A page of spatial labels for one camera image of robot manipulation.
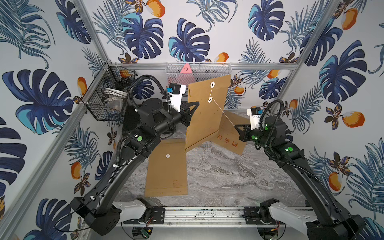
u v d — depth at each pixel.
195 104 0.57
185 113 0.49
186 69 0.88
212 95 0.60
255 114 0.60
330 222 0.38
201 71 0.94
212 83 0.57
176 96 0.48
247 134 0.62
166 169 0.90
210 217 0.75
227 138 1.03
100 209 0.37
